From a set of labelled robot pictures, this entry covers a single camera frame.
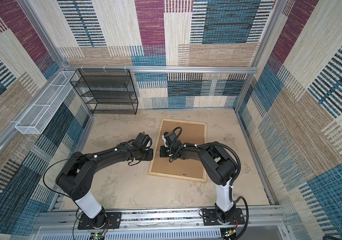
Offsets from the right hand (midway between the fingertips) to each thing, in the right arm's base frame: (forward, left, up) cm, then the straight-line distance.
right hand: (161, 153), depth 95 cm
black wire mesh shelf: (+43, +39, +17) cm, 60 cm away
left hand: (-2, +5, +3) cm, 6 cm away
